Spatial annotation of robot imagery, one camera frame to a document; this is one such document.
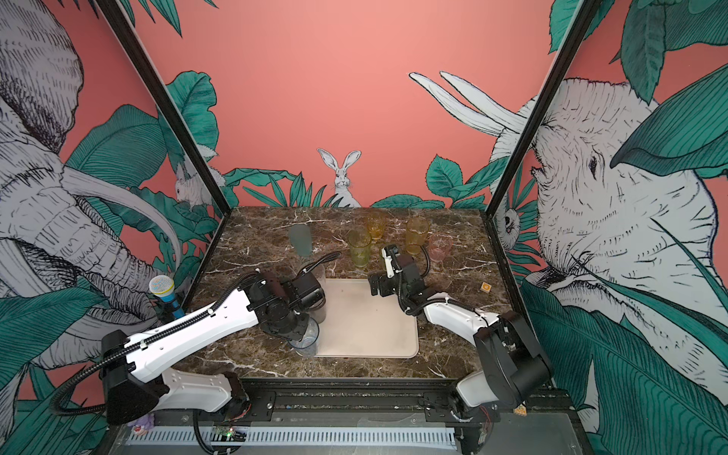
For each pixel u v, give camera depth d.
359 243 1.11
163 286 0.72
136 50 0.75
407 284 0.68
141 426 0.69
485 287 0.98
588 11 0.69
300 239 1.11
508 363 0.43
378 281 0.79
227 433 0.70
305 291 0.56
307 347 0.67
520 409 0.73
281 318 0.52
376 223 1.12
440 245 1.07
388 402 0.76
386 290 0.80
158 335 0.42
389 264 0.79
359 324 0.88
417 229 1.16
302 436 0.70
